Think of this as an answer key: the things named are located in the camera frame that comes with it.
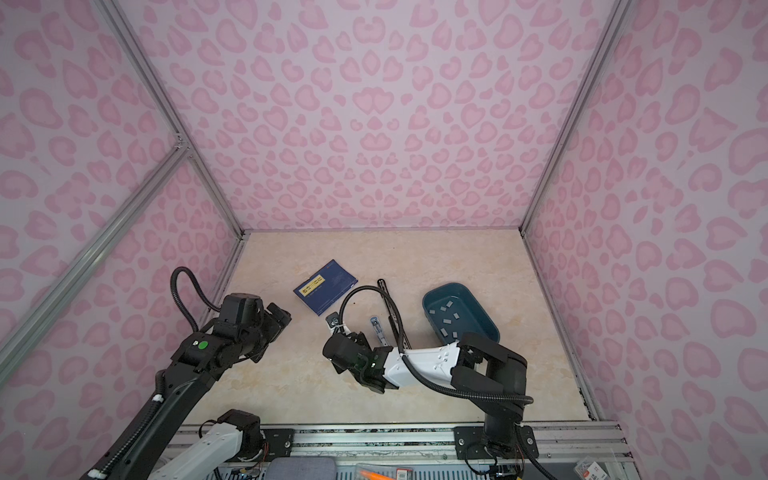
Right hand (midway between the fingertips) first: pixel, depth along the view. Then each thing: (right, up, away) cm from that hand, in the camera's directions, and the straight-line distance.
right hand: (338, 339), depth 83 cm
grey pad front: (-6, -25, -15) cm, 30 cm away
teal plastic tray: (+34, +5, +13) cm, 37 cm away
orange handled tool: (+11, -27, -14) cm, 32 cm away
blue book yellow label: (-10, +11, +20) cm, 25 cm away
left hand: (-13, +7, -6) cm, 16 cm away
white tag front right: (+61, -26, -15) cm, 68 cm away
